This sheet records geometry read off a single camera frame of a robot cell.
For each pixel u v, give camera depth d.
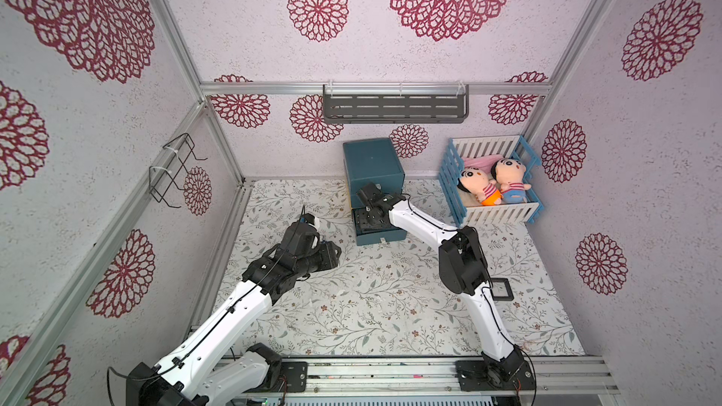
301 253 0.58
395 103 0.97
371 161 0.97
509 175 1.02
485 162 1.12
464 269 0.59
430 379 0.75
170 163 0.76
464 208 1.00
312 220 0.70
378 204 0.74
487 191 1.02
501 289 0.90
